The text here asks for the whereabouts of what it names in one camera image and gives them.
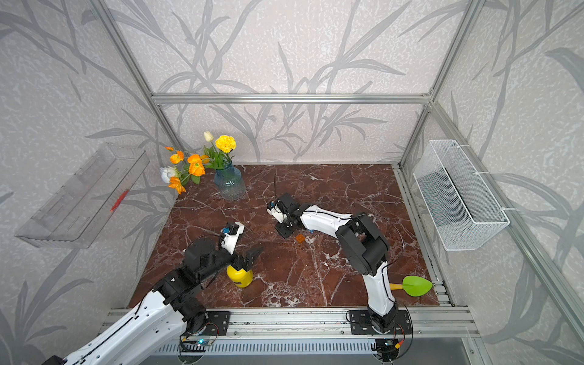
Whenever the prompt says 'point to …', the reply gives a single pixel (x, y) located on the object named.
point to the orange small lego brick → (299, 238)
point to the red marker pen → (119, 200)
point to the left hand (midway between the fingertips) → (253, 243)
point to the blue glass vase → (230, 183)
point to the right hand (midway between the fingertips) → (281, 226)
